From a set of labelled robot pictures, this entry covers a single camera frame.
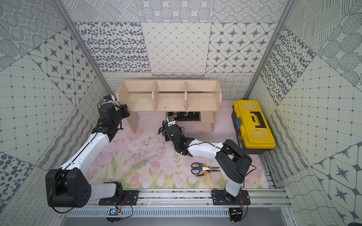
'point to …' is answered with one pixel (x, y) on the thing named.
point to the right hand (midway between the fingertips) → (169, 127)
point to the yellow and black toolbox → (253, 131)
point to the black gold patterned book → (185, 116)
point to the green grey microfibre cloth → (163, 123)
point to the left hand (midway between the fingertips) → (122, 103)
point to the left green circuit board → (113, 212)
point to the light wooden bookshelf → (169, 95)
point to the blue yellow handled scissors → (198, 169)
